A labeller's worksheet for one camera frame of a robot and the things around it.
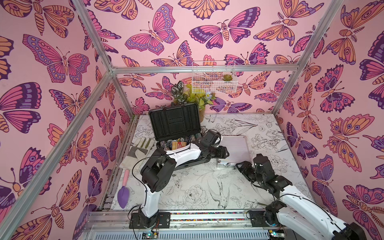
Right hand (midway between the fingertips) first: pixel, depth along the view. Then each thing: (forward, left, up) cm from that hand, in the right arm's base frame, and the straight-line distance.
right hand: (237, 165), depth 83 cm
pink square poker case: (+13, -3, -5) cm, 14 cm away
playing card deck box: (+14, +36, -3) cm, 39 cm away
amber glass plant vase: (+44, +20, -5) cm, 48 cm away
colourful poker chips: (+14, +42, -3) cm, 45 cm away
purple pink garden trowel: (-14, +63, -8) cm, 65 cm away
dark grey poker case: (+29, +38, +3) cm, 48 cm away
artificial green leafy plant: (+43, +33, +15) cm, 56 cm away
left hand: (+7, +5, 0) cm, 8 cm away
